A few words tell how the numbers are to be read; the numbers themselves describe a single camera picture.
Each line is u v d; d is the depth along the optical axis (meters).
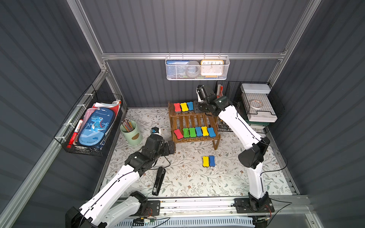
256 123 0.95
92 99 0.79
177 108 0.81
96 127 0.64
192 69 0.90
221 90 1.08
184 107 0.83
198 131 0.85
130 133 0.87
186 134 0.85
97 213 0.39
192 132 0.85
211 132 0.86
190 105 0.82
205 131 0.86
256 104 0.95
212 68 0.88
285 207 0.71
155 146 0.56
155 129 0.67
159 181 0.81
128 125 0.89
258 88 1.03
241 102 1.06
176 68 0.91
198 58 0.89
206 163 0.89
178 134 0.85
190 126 0.90
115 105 0.79
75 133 0.65
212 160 0.90
